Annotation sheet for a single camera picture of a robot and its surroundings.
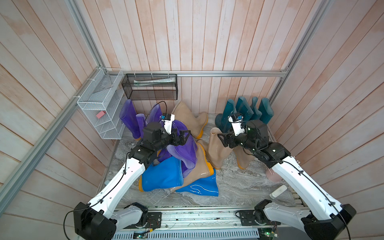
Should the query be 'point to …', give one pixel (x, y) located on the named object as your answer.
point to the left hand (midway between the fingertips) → (183, 133)
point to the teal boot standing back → (266, 110)
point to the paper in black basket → (139, 83)
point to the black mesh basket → (151, 86)
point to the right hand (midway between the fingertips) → (223, 131)
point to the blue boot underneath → (207, 186)
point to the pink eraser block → (101, 114)
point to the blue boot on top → (165, 174)
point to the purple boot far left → (128, 117)
